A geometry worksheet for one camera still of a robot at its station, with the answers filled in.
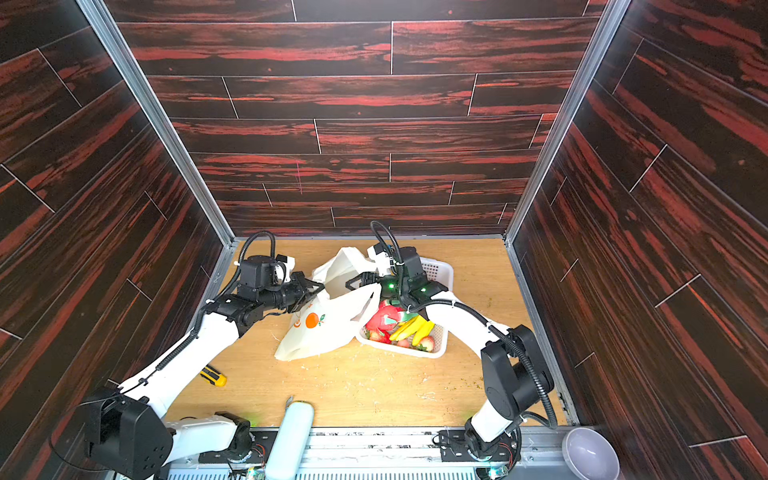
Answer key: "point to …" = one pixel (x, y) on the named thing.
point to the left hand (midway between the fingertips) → (327, 285)
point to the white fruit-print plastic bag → (335, 314)
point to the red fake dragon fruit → (380, 326)
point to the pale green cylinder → (287, 454)
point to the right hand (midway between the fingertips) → (357, 282)
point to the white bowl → (591, 454)
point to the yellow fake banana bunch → (418, 328)
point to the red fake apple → (428, 342)
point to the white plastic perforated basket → (440, 270)
